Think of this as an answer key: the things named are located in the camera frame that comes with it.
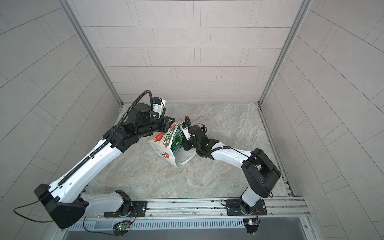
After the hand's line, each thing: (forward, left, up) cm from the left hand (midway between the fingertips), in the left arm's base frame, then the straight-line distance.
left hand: (179, 119), depth 66 cm
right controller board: (-37, -34, -32) cm, 59 cm away
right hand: (+2, +1, -21) cm, 22 cm away
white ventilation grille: (-37, +34, -33) cm, 60 cm away
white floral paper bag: (-5, +10, -14) cm, 17 cm away
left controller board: (-37, +24, -27) cm, 52 cm away
